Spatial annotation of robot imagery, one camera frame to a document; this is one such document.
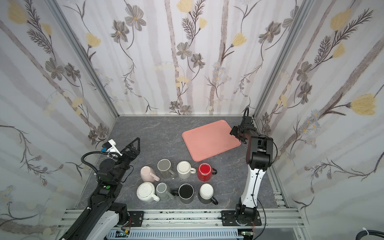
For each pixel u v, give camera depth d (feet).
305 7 2.25
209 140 3.44
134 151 2.17
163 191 2.42
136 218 2.41
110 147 2.13
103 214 1.76
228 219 2.41
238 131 2.79
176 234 2.30
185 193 2.51
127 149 2.46
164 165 2.70
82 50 2.75
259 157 1.94
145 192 2.46
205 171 2.69
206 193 2.43
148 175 2.64
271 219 2.46
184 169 2.76
